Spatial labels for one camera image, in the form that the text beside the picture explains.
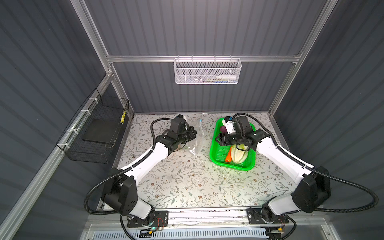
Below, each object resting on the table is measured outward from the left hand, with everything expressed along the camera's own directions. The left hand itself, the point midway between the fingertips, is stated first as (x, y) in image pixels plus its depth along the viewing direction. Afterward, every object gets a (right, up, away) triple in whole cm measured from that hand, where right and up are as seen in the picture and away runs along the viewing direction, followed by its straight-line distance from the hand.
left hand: (198, 131), depth 82 cm
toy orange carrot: (+19, -17, +9) cm, 27 cm away
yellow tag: (-42, +7, +1) cm, 43 cm away
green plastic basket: (+14, -15, +15) cm, 25 cm away
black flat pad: (-48, 0, -9) cm, 49 cm away
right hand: (+13, -4, 0) cm, 14 cm away
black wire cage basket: (-54, +13, -1) cm, 56 cm away
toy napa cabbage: (+24, -15, +6) cm, 29 cm away
